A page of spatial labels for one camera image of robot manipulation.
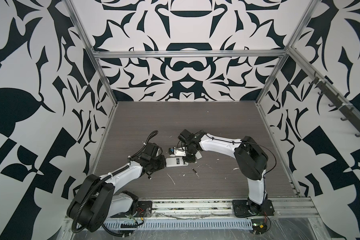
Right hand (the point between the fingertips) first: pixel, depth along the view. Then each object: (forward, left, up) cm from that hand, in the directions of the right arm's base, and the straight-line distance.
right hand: (184, 155), depth 90 cm
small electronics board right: (-34, -34, -4) cm, 48 cm away
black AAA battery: (-8, -6, -3) cm, 10 cm away
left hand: (-3, +10, +1) cm, 10 cm away
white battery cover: (+1, -9, -1) cm, 9 cm away
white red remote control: (-3, +7, -1) cm, 8 cm away
